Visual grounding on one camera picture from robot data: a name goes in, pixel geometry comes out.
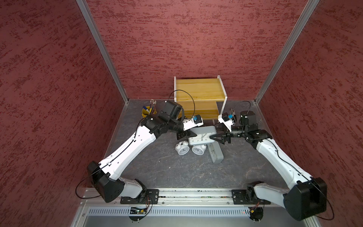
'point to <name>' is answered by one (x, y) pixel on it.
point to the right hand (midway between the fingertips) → (210, 134)
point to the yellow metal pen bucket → (146, 111)
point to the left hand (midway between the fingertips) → (191, 132)
